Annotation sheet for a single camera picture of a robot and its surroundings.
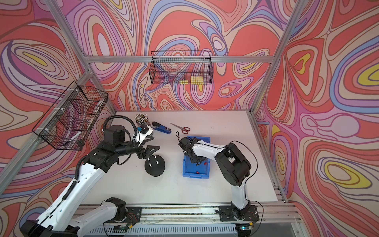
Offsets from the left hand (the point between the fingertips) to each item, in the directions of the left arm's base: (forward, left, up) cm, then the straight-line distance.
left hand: (156, 142), depth 69 cm
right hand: (+4, -24, -27) cm, 36 cm away
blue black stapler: (+31, +9, -24) cm, 40 cm away
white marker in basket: (+4, +43, -1) cm, 43 cm away
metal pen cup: (+25, +15, -9) cm, 30 cm away
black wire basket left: (+13, +49, 0) cm, 51 cm away
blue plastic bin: (-2, -17, -27) cm, 32 cm away
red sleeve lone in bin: (-4, -20, -26) cm, 33 cm away
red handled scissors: (+29, -12, -26) cm, 40 cm away
